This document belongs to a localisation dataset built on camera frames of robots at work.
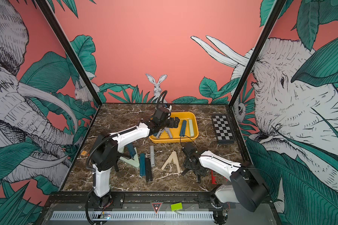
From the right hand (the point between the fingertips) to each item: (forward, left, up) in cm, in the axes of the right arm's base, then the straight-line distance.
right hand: (190, 166), depth 86 cm
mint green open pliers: (+1, +35, +2) cm, 35 cm away
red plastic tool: (-6, -14, -3) cm, 15 cm away
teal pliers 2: (+9, +38, +5) cm, 39 cm away
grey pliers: (+26, +15, +3) cm, 30 cm away
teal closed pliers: (+1, +30, +2) cm, 30 cm away
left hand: (+27, +9, +17) cm, 33 cm away
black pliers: (-3, +26, +1) cm, 26 cm away
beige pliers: (+6, +11, +1) cm, 13 cm away
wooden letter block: (+8, +70, +2) cm, 70 cm away
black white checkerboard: (+27, -25, +2) cm, 37 cm away
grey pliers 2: (+6, +24, +2) cm, 25 cm away
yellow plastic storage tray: (+22, +18, -1) cm, 28 cm away
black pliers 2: (-7, -4, +1) cm, 8 cm away
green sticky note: (-21, +9, +2) cm, 23 cm away
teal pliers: (+27, +4, +2) cm, 28 cm away
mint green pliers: (+26, -2, +2) cm, 26 cm away
